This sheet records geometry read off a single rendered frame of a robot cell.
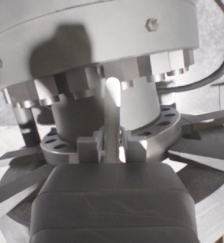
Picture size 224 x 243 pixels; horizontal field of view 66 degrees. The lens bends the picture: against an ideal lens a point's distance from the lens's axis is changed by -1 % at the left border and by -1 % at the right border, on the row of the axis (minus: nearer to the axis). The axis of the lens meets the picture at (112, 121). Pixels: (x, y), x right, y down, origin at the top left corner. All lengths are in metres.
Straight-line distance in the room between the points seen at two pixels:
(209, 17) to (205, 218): 1.14
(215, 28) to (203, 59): 0.18
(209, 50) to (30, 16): 1.10
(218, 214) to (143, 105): 0.27
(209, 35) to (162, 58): 0.95
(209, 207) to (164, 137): 0.17
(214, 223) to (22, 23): 0.44
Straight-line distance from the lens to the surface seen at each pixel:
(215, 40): 1.30
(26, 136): 0.87
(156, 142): 0.42
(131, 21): 0.31
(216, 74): 0.56
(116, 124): 0.16
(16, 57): 0.35
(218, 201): 0.37
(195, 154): 0.42
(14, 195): 0.45
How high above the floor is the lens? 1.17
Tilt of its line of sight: 74 degrees down
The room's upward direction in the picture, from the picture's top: 165 degrees counter-clockwise
